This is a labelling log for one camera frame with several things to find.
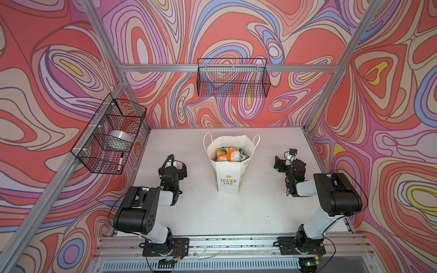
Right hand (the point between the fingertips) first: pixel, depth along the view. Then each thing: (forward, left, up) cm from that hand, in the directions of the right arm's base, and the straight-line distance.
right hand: (284, 159), depth 97 cm
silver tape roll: (-3, +80, +28) cm, 85 cm away
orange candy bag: (-6, +32, +15) cm, 36 cm away
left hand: (-2, +63, +3) cm, 63 cm away
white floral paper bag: (-16, +33, +11) cm, 39 cm away
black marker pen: (-12, +81, +21) cm, 84 cm away
